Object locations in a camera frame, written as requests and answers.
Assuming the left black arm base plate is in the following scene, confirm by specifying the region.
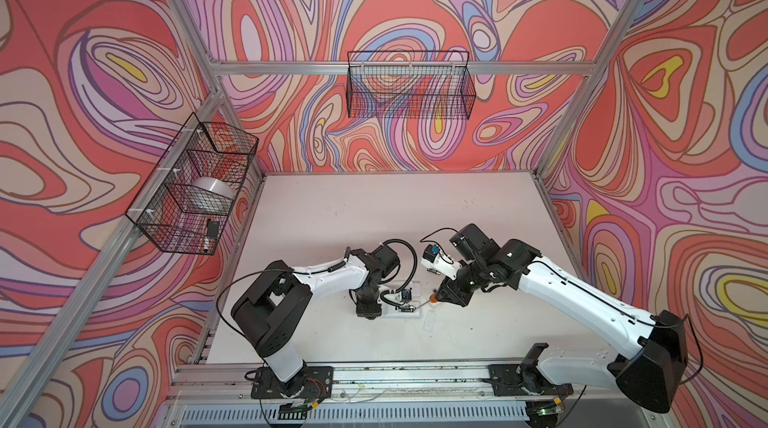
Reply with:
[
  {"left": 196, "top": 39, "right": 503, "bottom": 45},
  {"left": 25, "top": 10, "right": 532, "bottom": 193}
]
[{"left": 246, "top": 365, "right": 334, "bottom": 401}]

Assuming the black wire basket back wall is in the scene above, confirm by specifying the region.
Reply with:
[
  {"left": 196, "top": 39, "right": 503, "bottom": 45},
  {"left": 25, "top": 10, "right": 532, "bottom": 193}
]
[{"left": 346, "top": 48, "right": 476, "bottom": 120}]

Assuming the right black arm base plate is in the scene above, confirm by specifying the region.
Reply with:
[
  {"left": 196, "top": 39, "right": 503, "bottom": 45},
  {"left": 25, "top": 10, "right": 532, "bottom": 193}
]
[{"left": 481, "top": 364, "right": 574, "bottom": 397}]

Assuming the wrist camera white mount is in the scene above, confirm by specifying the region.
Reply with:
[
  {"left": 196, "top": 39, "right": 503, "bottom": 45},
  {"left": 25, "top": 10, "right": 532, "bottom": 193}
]
[
  {"left": 395, "top": 288, "right": 415, "bottom": 312},
  {"left": 421, "top": 244, "right": 461, "bottom": 280}
]

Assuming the green circuit board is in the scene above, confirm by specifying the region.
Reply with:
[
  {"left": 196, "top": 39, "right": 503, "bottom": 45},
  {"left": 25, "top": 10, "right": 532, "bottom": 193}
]
[{"left": 277, "top": 404, "right": 313, "bottom": 422}]

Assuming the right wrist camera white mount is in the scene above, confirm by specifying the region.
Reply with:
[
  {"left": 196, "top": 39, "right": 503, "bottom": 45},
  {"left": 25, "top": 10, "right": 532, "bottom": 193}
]
[{"left": 421, "top": 244, "right": 461, "bottom": 280}]

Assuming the slim remote battery cover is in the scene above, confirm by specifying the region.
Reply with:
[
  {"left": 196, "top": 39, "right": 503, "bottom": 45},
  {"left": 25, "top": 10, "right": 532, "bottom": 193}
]
[{"left": 423, "top": 311, "right": 436, "bottom": 333}]

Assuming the aluminium front rail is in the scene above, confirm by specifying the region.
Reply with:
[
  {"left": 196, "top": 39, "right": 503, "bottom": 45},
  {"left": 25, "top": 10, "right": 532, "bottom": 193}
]
[{"left": 167, "top": 358, "right": 661, "bottom": 405}]

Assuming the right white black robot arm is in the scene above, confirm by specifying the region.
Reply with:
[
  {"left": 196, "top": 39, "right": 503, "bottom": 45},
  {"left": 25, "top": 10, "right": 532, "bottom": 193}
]
[{"left": 421, "top": 223, "right": 693, "bottom": 413}]

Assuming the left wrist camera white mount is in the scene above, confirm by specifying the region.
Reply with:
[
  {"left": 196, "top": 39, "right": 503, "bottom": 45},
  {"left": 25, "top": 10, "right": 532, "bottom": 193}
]
[{"left": 395, "top": 288, "right": 415, "bottom": 312}]

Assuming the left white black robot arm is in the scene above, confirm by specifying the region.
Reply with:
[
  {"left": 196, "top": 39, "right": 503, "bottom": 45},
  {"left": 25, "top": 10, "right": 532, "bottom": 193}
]
[{"left": 215, "top": 238, "right": 418, "bottom": 385}]

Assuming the white tape roll in basket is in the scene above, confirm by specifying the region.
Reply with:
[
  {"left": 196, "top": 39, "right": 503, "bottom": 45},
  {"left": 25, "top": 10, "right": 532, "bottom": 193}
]
[{"left": 192, "top": 176, "right": 235, "bottom": 200}]

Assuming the orange black flathead screwdriver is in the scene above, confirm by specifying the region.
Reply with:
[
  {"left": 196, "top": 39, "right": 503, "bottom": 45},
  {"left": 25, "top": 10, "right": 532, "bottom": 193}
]
[{"left": 415, "top": 292, "right": 439, "bottom": 311}]

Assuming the small black device in basket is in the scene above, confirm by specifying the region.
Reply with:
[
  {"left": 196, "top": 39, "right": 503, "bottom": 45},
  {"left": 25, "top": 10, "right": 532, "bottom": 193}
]
[{"left": 205, "top": 218, "right": 221, "bottom": 240}]

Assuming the long white slim remote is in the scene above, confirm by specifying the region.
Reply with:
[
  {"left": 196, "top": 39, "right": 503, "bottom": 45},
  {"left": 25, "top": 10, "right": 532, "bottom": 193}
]
[{"left": 382, "top": 304, "right": 422, "bottom": 319}]

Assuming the black wire basket wall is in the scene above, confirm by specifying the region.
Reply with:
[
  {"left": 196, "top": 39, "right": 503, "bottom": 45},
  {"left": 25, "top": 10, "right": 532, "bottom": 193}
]
[
  {"left": 125, "top": 113, "right": 259, "bottom": 255},
  {"left": 346, "top": 48, "right": 476, "bottom": 120}
]

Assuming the black wire basket left wall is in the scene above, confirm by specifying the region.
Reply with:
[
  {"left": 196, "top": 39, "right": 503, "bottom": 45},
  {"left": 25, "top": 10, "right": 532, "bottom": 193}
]
[{"left": 125, "top": 113, "right": 259, "bottom": 255}]

